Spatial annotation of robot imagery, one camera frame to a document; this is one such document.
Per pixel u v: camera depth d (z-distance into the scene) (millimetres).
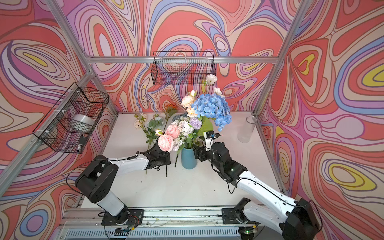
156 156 719
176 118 1083
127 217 719
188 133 676
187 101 694
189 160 792
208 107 586
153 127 1060
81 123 703
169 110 1160
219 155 549
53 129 665
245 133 979
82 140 731
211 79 756
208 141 642
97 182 454
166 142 604
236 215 661
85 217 752
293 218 396
